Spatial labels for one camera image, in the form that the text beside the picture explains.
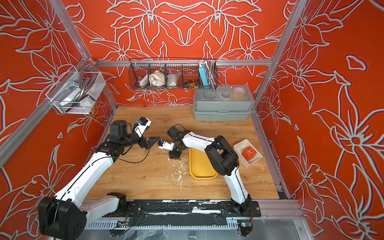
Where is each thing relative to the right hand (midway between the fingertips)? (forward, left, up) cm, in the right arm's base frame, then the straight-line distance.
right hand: (169, 155), depth 91 cm
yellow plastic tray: (-6, -20, -2) cm, 21 cm away
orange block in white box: (0, -48, +4) cm, 48 cm away
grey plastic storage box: (+39, -42, +8) cm, 58 cm away
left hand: (+4, +7, +20) cm, 22 cm away
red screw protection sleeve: (-2, -7, -1) cm, 8 cm away
